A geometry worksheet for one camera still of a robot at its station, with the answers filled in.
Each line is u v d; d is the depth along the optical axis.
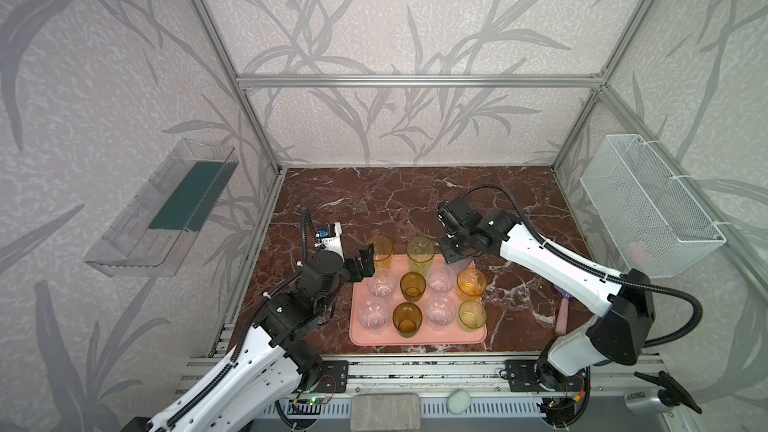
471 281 0.85
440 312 0.84
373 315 0.82
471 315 0.83
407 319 0.81
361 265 0.65
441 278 0.86
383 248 0.84
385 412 0.67
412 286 0.87
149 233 0.64
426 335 0.80
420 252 0.83
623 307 0.41
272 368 0.60
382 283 0.84
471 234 0.57
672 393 0.58
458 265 0.84
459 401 0.69
